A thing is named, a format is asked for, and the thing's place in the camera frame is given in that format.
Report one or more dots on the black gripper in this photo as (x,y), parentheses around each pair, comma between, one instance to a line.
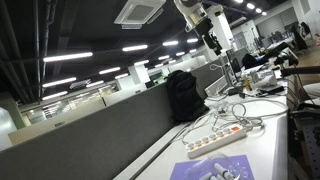
(205,29)

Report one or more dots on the white power strip orange switches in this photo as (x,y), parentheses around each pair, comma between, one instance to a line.
(213,140)

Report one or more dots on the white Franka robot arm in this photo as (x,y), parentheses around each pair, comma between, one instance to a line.
(190,12)

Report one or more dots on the black computer monitor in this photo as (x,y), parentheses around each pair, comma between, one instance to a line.
(233,65)

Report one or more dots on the long ceiling tube light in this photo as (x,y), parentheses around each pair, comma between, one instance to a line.
(134,48)
(109,70)
(170,43)
(59,82)
(192,40)
(54,95)
(67,57)
(141,62)

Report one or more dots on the amber small bottle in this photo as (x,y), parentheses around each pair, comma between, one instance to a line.
(247,83)

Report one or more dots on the white box device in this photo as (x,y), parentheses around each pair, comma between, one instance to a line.
(264,78)

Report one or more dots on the black backpack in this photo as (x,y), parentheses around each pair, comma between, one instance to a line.
(185,96)

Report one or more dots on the person in dark clothes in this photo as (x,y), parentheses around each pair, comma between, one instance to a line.
(299,36)

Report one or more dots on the black horizontal bar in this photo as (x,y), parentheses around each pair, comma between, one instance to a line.
(300,70)

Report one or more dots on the white ceiling air conditioner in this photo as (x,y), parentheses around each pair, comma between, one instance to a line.
(138,12)

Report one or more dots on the person bare hand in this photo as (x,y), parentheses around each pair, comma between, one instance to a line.
(318,39)

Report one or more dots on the clear plastic bowl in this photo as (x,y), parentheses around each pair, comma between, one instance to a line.
(213,165)

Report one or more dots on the grey marker pen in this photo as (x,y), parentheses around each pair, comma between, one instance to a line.
(208,176)
(222,170)

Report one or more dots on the black perforated board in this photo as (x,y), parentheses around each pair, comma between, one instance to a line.
(311,146)

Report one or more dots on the grey desk partition panel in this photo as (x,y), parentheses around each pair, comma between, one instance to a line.
(100,140)

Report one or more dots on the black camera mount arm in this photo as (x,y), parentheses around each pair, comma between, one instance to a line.
(281,53)

